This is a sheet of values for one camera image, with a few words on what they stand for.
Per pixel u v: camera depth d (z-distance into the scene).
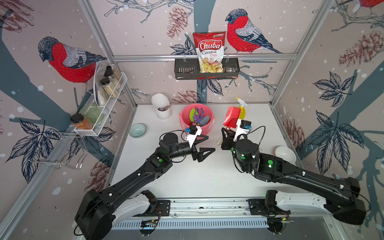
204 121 1.00
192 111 0.98
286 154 0.89
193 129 0.58
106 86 0.76
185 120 0.90
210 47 0.80
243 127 0.53
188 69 0.95
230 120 0.62
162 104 1.07
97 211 0.39
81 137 0.65
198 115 0.97
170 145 0.53
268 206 0.65
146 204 0.61
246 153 0.45
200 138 0.69
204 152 0.59
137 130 1.01
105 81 0.76
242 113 1.09
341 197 0.40
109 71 0.80
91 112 0.69
